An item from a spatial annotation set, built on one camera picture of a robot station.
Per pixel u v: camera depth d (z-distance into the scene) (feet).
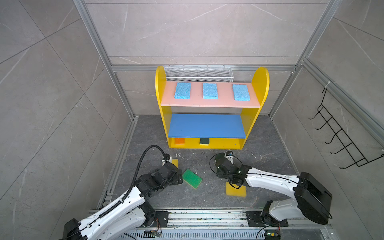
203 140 3.32
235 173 2.04
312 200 1.34
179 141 3.35
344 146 2.12
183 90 2.44
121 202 1.51
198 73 3.19
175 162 3.06
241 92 2.44
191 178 2.81
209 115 3.63
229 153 2.54
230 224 2.40
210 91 2.45
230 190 2.66
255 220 2.40
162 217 2.40
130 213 1.94
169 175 1.88
